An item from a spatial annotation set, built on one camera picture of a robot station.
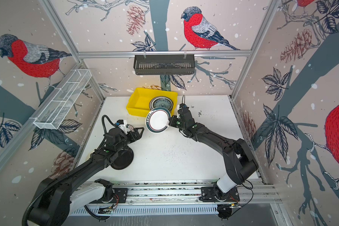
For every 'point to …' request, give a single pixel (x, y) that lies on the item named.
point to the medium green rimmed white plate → (157, 119)
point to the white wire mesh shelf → (53, 113)
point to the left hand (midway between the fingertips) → (139, 130)
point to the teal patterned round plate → (161, 101)
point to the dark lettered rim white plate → (130, 127)
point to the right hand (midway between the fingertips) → (168, 119)
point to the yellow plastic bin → (138, 102)
